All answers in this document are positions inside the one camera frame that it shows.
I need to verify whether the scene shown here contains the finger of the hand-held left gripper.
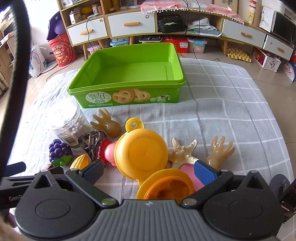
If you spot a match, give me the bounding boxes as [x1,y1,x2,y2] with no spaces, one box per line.
[0,162,26,178]
[0,175,34,193]

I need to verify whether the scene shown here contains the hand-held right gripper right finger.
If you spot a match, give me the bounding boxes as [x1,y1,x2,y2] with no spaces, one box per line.
[180,160,270,208]

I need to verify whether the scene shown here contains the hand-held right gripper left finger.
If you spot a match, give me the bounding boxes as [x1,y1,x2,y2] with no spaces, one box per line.
[29,159,119,211]

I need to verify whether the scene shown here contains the yellow toy corn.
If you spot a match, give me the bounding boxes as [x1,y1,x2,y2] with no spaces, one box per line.
[69,155,91,170]

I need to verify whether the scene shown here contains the pink squeeze toy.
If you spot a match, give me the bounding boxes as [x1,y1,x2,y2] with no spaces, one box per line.
[179,163,205,186]

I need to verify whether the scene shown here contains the amber rubber hand toy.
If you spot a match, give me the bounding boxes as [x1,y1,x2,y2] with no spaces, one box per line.
[205,136,236,168]
[90,108,122,137]

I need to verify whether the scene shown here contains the pink toy with red frill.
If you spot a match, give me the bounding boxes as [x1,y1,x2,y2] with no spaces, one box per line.
[98,137,119,167]

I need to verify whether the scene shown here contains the beige starfish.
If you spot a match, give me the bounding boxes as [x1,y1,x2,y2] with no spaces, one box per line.
[168,137,199,169]

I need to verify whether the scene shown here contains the tortoiseshell hair claw clip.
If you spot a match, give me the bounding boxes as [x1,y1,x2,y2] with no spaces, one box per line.
[77,130,108,163]

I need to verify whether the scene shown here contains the purple toy grape bunch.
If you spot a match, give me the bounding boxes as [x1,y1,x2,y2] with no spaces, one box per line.
[48,139,73,167]

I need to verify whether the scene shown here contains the orange plastic cup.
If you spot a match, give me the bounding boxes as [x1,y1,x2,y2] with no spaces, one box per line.
[136,168,195,200]

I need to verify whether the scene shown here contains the yellow plastic bowl with handle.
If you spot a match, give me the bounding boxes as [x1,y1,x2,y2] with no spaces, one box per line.
[114,117,169,180]

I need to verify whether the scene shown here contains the clear cotton swab jar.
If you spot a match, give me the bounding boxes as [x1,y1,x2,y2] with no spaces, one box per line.
[47,98,90,149]

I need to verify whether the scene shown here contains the green plastic cookie box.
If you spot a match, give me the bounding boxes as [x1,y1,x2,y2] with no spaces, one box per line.
[68,42,187,109]

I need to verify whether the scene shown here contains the grey checked blanket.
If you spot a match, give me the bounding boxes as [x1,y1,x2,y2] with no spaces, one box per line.
[7,57,292,209]

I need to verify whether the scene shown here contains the grey round object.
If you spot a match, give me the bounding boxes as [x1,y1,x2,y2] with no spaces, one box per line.
[269,175,290,198]

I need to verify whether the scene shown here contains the white shopping bag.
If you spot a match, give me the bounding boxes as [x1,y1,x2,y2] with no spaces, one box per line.
[29,44,48,79]

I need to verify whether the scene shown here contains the wooden shelf rack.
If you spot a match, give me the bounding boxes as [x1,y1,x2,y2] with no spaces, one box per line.
[0,22,15,98]

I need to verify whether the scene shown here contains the red printed bucket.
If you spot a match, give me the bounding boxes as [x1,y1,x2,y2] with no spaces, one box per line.
[48,32,78,67]

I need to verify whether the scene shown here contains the small clear storage box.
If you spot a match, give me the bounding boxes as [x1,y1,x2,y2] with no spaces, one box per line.
[87,43,102,55]

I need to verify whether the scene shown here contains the yellow egg cartons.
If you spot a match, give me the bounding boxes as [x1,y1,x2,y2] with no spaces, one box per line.
[222,44,252,63]

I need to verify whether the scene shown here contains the clear storage box pastel contents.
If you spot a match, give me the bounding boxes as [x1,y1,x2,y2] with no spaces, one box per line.
[187,38,207,54]

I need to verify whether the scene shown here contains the white and red printed box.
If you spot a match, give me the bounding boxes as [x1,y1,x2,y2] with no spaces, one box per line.
[252,46,281,73]

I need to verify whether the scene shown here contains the clear storage box blue lid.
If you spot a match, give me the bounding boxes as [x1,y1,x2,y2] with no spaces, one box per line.
[110,38,129,48]

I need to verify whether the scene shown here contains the red flat box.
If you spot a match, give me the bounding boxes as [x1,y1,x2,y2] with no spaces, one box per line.
[165,35,189,54]

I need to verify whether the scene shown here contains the small white cabinet drawer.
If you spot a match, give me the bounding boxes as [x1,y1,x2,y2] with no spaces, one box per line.
[67,17,109,45]

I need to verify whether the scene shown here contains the grey curved cabinet drawer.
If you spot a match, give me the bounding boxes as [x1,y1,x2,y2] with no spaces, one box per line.
[222,19,266,49]

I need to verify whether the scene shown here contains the small grey cabinet drawer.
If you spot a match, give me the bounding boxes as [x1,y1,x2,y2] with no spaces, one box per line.
[263,35,294,61]

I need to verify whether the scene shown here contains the clear storage box dark lid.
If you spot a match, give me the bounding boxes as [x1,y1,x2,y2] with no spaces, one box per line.
[139,35,162,43]

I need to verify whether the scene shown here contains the pile of papers and bags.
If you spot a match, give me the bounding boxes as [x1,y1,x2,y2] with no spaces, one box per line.
[187,17,222,37]

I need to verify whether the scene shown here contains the wide white cabinet drawer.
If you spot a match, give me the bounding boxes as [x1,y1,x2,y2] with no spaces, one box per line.
[107,11,156,38]

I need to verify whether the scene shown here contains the black carry case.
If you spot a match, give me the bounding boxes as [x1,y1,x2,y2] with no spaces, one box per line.
[158,14,186,34]

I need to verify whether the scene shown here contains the cardboard box on shelf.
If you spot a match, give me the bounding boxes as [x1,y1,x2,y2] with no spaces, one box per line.
[69,10,82,24]

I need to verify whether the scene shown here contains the pink cloth with tassel trim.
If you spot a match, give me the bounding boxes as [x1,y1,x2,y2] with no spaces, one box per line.
[141,0,245,25]

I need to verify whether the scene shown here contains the white microwave oven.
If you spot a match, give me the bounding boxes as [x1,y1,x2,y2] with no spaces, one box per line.
[271,10,296,45]

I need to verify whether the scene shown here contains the long wooden cabinet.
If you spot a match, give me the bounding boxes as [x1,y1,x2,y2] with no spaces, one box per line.
[57,0,296,61]

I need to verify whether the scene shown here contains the framed cartoon picture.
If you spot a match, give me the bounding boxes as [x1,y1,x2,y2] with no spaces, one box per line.
[214,0,239,13]

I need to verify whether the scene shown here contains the thick black cable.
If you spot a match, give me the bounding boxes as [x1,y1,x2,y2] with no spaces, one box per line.
[0,0,32,180]

